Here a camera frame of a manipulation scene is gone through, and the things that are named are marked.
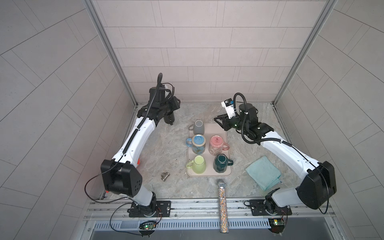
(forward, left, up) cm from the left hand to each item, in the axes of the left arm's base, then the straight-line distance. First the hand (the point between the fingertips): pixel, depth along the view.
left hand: (181, 99), depth 79 cm
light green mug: (-28, -9, -19) cm, 35 cm away
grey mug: (-4, -9, -21) cm, 23 cm away
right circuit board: (-52, -46, -29) cm, 75 cm away
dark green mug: (-27, -21, -18) cm, 39 cm away
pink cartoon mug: (-18, -19, -19) cm, 32 cm away
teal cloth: (-29, -46, -29) cm, 62 cm away
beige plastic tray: (-1, -17, -27) cm, 32 cm away
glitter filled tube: (-46, -21, -25) cm, 57 cm away
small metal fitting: (-32, +9, -26) cm, 42 cm away
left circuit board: (-53, +13, -25) cm, 60 cm away
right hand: (-9, -18, -5) cm, 21 cm away
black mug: (+4, +11, -23) cm, 26 cm away
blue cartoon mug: (-16, -9, -18) cm, 26 cm away
